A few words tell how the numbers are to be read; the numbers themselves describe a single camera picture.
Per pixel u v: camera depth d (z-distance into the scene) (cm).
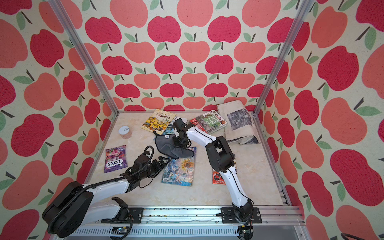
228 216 73
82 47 84
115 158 93
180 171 89
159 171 79
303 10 71
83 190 46
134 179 66
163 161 79
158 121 115
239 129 103
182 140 86
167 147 97
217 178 86
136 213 75
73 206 43
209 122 111
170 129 111
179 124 83
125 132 102
